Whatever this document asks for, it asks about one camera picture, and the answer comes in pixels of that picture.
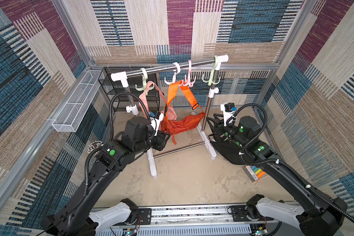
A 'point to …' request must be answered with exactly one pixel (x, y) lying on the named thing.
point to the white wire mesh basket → (69, 119)
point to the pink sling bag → (168, 112)
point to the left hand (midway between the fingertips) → (166, 134)
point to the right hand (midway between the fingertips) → (212, 118)
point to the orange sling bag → (172, 126)
